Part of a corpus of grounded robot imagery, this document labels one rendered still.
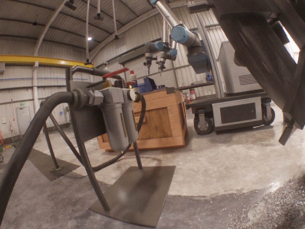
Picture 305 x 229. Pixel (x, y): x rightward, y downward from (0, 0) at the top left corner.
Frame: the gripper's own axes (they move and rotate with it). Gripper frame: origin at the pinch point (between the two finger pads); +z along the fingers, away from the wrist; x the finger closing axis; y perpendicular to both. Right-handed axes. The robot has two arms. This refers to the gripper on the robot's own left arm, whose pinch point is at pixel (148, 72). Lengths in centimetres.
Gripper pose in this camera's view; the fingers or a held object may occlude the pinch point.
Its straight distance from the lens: 140.9
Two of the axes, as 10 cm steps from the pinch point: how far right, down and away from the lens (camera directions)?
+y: -10.0, 0.2, -0.8
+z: 0.0, 9.6, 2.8
